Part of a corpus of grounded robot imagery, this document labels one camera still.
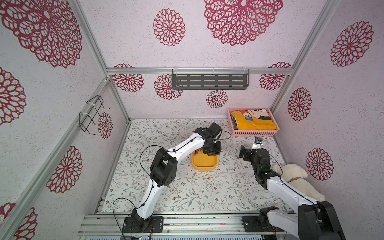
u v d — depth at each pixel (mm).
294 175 818
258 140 733
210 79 929
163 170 548
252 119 1099
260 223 667
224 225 749
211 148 781
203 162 962
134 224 636
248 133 1062
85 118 729
